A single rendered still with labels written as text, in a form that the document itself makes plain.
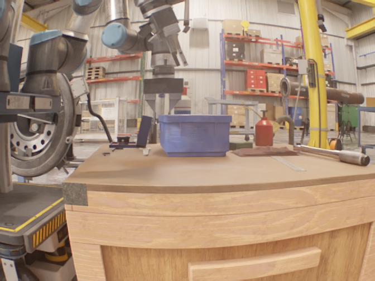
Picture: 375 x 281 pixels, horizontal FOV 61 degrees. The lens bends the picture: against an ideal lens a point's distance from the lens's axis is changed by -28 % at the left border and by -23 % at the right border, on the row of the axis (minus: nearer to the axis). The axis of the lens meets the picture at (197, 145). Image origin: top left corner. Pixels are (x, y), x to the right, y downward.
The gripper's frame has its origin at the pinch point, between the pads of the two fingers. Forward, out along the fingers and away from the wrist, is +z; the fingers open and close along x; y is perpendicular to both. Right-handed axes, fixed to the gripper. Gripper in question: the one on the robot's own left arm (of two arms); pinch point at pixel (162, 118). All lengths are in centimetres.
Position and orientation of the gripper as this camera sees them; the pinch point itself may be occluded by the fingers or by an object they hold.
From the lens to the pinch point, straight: 133.9
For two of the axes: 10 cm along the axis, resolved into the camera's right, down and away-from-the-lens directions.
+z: -0.1, 10.0, 0.8
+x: -9.9, 0.1, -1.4
